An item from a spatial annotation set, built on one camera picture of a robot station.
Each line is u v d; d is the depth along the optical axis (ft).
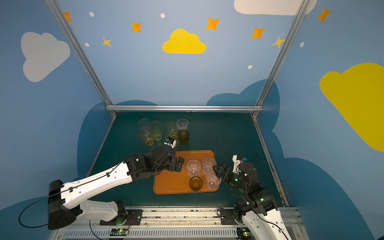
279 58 2.90
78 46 2.69
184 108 3.87
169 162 1.82
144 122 3.25
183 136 3.47
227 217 2.45
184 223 2.40
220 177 2.08
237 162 2.21
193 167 2.97
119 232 2.31
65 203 1.28
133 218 2.41
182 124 3.62
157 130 3.39
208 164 2.95
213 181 2.83
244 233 2.35
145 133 3.24
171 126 3.53
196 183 2.81
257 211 1.57
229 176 2.06
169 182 2.89
